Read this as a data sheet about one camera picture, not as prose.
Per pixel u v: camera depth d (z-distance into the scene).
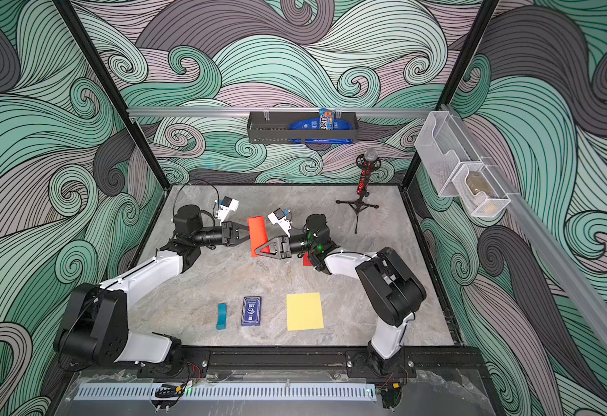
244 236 0.72
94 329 0.42
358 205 1.07
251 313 0.81
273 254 0.71
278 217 0.74
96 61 0.81
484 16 0.72
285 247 0.70
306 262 0.83
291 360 0.74
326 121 0.90
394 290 0.47
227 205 0.74
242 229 0.73
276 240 0.71
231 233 0.70
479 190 0.66
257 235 0.72
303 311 0.84
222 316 0.82
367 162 0.96
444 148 0.77
